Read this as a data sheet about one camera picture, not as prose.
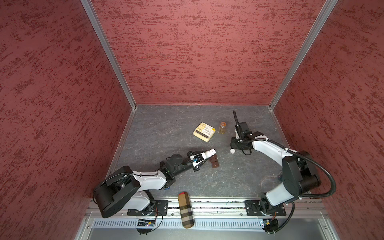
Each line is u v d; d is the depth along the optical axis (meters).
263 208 0.67
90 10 0.72
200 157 0.64
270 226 0.75
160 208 0.74
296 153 0.49
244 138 0.67
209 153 0.73
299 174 0.46
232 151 0.95
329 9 0.72
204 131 1.03
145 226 0.72
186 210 0.71
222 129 1.01
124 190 0.43
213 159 0.90
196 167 0.69
